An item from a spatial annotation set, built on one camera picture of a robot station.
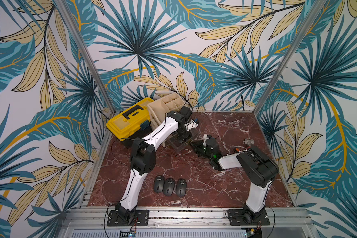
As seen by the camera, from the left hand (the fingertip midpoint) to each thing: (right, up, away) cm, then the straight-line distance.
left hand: (185, 137), depth 92 cm
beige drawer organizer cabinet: (-16, +17, -2) cm, 24 cm away
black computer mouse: (-15, -25, -8) cm, 30 cm away
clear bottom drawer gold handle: (-5, -4, -7) cm, 10 cm away
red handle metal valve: (+43, -4, +8) cm, 44 cm away
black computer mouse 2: (-3, -27, -10) cm, 29 cm away
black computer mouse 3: (-9, -27, -10) cm, 30 cm away
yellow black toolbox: (-31, +9, -2) cm, 32 cm away
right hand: (+2, -3, +1) cm, 3 cm away
